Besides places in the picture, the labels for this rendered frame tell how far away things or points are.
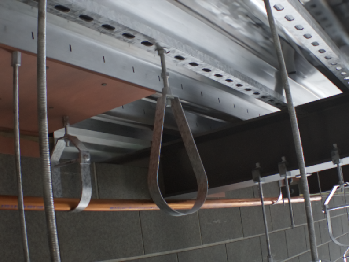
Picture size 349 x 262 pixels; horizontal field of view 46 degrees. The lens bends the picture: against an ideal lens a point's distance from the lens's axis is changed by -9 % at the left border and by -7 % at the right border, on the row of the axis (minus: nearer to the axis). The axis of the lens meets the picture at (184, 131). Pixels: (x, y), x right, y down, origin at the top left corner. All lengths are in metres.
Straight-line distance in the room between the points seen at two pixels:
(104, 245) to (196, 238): 0.57
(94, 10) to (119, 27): 0.07
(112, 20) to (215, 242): 1.52
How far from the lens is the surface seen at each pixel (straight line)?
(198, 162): 0.78
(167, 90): 0.78
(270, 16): 0.66
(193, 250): 1.90
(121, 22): 0.71
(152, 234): 1.68
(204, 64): 0.91
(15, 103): 0.77
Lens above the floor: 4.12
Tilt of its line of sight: 13 degrees up
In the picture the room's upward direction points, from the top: 8 degrees counter-clockwise
